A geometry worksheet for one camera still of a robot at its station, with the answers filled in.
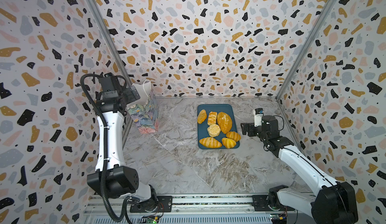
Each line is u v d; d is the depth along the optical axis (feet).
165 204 2.40
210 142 3.01
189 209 2.40
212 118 3.39
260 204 2.41
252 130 2.45
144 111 2.79
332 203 1.30
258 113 2.40
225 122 3.28
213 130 3.17
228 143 2.94
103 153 1.33
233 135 3.09
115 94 1.73
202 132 3.31
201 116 3.42
